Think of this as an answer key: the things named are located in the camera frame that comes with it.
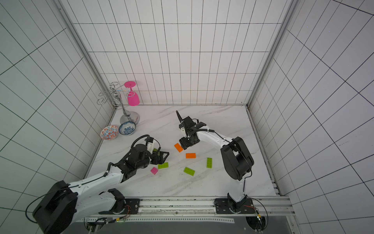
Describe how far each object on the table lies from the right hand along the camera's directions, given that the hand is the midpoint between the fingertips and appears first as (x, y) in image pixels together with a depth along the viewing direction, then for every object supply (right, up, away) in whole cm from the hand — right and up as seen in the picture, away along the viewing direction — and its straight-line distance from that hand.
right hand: (187, 140), depth 93 cm
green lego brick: (+14, -13, -5) cm, 20 cm away
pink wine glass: (-40, +29, +11) cm, 50 cm away
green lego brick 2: (+1, -17, -7) cm, 19 cm away
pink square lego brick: (-20, -17, -9) cm, 27 cm away
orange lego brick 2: (+2, -9, -3) cm, 10 cm away
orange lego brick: (-6, -5, +2) cm, 8 cm away
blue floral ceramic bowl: (-44, +7, +11) cm, 46 cm away
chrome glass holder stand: (-46, +15, +14) cm, 50 cm away
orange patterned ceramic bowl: (-55, +4, +8) cm, 56 cm away
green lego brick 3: (-14, -14, -7) cm, 21 cm away
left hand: (-15, -8, -8) cm, 19 cm away
